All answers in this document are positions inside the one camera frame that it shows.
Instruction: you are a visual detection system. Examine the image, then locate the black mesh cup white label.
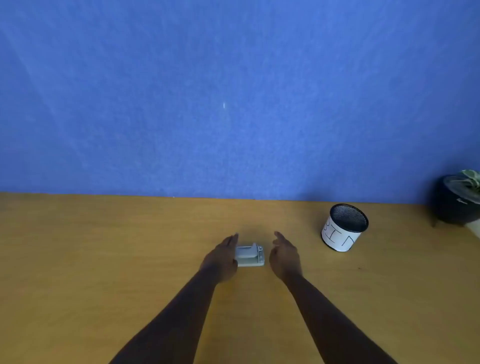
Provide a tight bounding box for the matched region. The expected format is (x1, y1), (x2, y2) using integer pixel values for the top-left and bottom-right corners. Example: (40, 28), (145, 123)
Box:
(320, 203), (370, 253)

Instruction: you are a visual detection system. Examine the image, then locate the person's left forearm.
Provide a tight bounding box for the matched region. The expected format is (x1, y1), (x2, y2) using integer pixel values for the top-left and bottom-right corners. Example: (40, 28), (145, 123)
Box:
(109, 266), (221, 364)

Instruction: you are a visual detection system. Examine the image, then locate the person's left hand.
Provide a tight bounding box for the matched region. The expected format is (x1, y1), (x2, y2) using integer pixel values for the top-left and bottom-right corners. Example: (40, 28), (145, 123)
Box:
(199, 233), (240, 283)

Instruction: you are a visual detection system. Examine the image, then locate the wooden table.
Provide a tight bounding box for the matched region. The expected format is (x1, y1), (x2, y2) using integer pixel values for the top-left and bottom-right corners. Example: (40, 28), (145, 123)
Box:
(0, 191), (480, 364)

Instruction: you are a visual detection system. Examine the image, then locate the green white leafy plant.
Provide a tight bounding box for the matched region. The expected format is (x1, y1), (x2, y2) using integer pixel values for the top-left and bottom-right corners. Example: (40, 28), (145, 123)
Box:
(451, 169), (480, 197)

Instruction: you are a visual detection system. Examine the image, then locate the person's right forearm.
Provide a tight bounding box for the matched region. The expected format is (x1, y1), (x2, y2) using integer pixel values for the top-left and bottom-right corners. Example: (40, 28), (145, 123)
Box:
(283, 271), (398, 364)

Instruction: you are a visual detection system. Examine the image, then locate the person's right hand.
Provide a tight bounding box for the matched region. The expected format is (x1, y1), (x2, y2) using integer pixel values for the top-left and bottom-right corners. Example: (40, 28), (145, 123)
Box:
(268, 231), (304, 283)

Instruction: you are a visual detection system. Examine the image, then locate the black plant pot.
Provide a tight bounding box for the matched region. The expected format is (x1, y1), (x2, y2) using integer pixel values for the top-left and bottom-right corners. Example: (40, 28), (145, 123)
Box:
(434, 174), (480, 227)

